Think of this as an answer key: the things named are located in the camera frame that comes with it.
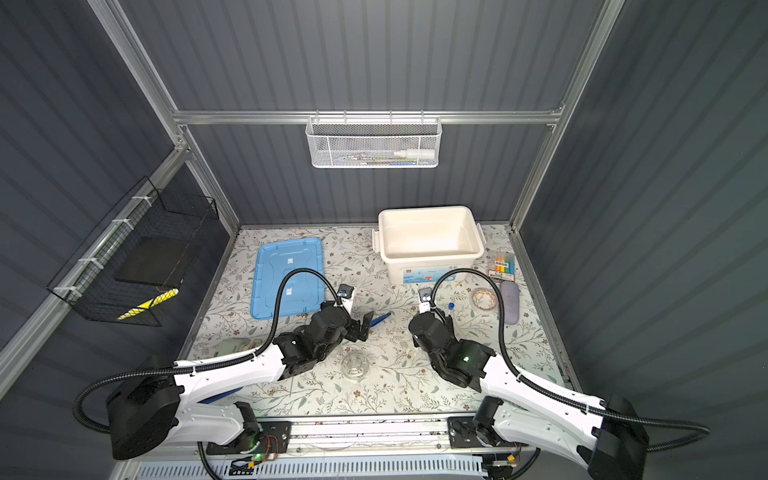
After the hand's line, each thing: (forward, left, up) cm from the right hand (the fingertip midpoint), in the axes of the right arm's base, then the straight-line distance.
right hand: (427, 314), depth 79 cm
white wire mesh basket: (+77, +18, +6) cm, 79 cm away
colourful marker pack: (+26, -31, -14) cm, 43 cm away
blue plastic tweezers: (+6, +14, -14) cm, 20 cm away
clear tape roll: (+14, -21, -16) cm, 30 cm away
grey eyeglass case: (+16, -30, -14) cm, 37 cm away
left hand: (+3, +18, -1) cm, 19 cm away
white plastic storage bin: (+39, -1, -16) cm, 42 cm away
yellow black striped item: (-5, +64, +15) cm, 66 cm away
